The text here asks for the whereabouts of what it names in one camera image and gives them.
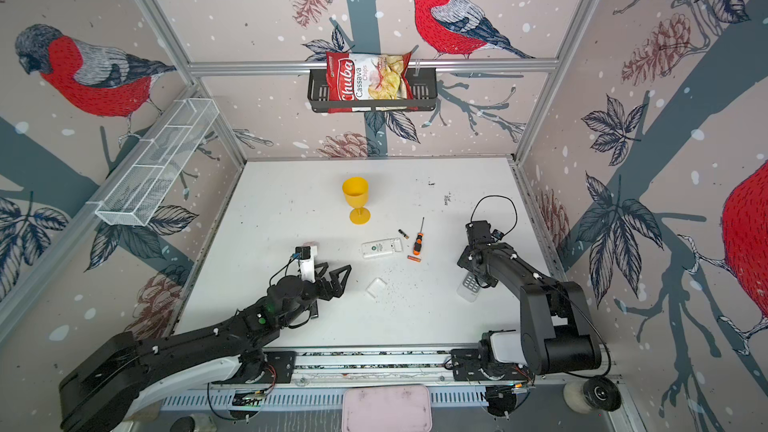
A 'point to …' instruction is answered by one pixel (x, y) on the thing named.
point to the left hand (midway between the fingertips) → (339, 269)
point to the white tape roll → (574, 398)
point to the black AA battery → (403, 234)
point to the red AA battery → (413, 258)
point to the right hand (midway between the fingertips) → (473, 269)
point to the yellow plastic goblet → (356, 193)
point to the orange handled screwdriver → (419, 240)
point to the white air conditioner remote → (371, 249)
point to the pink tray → (387, 408)
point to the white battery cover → (376, 286)
